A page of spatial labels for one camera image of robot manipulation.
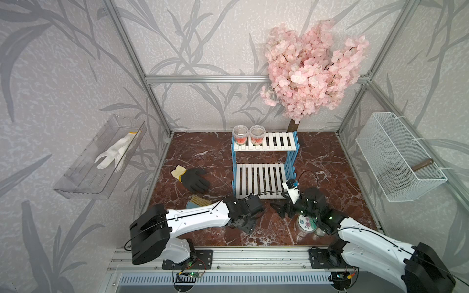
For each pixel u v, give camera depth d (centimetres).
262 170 101
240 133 75
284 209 70
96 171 65
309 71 64
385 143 69
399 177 71
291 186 70
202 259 73
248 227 69
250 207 61
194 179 96
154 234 40
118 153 64
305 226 75
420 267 40
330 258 65
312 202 61
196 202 89
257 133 74
